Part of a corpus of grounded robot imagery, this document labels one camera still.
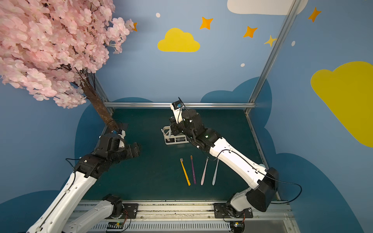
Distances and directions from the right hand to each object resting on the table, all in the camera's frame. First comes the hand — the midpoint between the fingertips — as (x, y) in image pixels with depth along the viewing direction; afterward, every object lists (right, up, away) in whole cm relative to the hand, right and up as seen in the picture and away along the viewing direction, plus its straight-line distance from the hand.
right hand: (174, 116), depth 71 cm
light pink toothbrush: (+17, -33, +18) cm, 41 cm away
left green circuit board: (-30, -56, +2) cm, 63 cm away
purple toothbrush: (+10, -33, +18) cm, 39 cm away
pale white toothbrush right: (+24, -35, +17) cm, 45 cm away
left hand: (-21, -15, +4) cm, 26 cm away
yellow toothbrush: (+5, -34, +17) cm, 39 cm away
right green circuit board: (+32, -57, +3) cm, 65 cm away
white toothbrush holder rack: (-5, -15, +31) cm, 34 cm away
